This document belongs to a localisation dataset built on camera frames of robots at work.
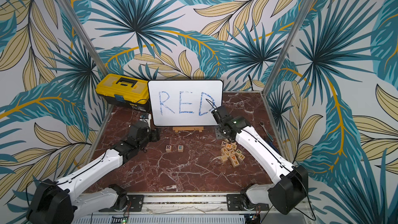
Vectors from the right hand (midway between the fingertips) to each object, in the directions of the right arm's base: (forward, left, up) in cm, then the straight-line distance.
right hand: (224, 131), depth 80 cm
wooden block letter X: (0, -2, -14) cm, 14 cm away
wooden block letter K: (-12, -6, -15) cm, 20 cm away
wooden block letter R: (-2, +30, -14) cm, 33 cm away
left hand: (+4, +36, -3) cm, 36 cm away
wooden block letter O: (-2, -8, -15) cm, 17 cm away
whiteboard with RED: (+18, +20, +3) cm, 27 cm away
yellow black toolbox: (+31, +55, +1) cm, 64 cm away
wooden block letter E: (-2, +24, -15) cm, 28 cm away
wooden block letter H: (-2, -4, -14) cm, 15 cm away
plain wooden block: (-8, -1, -15) cm, 17 cm away
